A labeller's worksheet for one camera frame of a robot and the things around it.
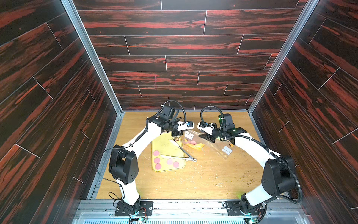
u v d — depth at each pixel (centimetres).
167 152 97
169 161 91
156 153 96
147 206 75
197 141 96
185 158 91
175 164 91
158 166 89
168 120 68
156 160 93
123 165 50
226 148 98
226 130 67
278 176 44
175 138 101
